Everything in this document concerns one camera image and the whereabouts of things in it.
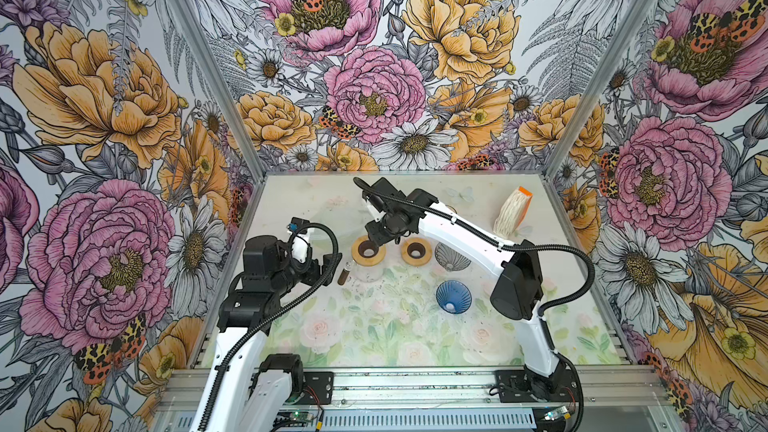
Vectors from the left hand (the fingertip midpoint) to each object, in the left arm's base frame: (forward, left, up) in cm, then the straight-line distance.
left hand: (324, 261), depth 75 cm
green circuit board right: (-30, -55, -20) cm, 66 cm away
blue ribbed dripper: (-3, -34, -16) cm, 38 cm away
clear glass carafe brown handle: (+6, -9, -19) cm, 22 cm away
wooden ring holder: (+10, -25, -18) cm, 32 cm away
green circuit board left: (-29, +5, -20) cm, 36 cm away
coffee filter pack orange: (+23, -57, -11) cm, 62 cm away
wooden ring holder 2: (+8, -9, -10) cm, 16 cm away
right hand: (+8, -14, -5) cm, 17 cm away
